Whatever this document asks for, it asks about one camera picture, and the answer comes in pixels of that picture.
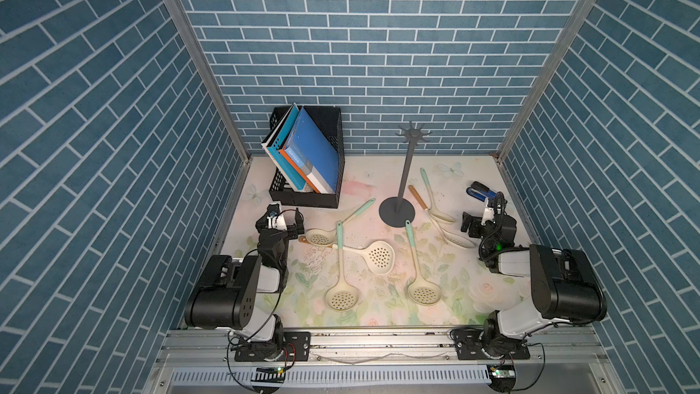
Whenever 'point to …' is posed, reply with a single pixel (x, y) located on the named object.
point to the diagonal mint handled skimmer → (323, 237)
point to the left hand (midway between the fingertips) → (289, 210)
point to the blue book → (315, 152)
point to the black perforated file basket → (330, 119)
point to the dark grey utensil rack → (395, 212)
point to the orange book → (299, 167)
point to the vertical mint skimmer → (341, 296)
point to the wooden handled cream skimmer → (379, 255)
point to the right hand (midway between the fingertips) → (481, 215)
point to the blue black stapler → (480, 191)
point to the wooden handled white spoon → (448, 236)
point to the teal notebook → (274, 148)
